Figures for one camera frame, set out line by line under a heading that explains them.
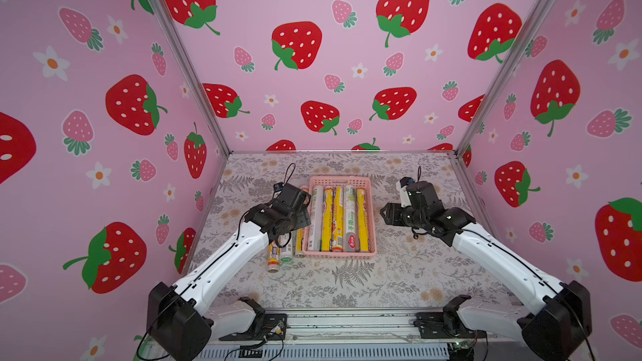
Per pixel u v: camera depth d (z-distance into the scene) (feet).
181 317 1.23
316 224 3.03
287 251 2.80
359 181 3.34
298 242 2.90
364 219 3.09
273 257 2.78
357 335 2.40
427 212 1.94
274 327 2.35
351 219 3.06
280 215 1.82
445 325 2.21
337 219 3.08
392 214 2.29
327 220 3.12
